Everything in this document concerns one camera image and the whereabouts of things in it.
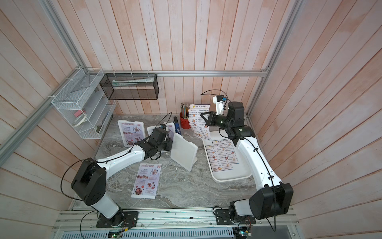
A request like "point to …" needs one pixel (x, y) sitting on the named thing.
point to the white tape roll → (79, 119)
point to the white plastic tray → (240, 171)
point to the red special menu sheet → (146, 181)
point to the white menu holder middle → (150, 128)
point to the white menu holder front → (183, 152)
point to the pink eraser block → (79, 112)
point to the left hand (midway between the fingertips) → (170, 143)
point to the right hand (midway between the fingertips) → (200, 114)
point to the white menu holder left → (131, 132)
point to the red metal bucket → (184, 123)
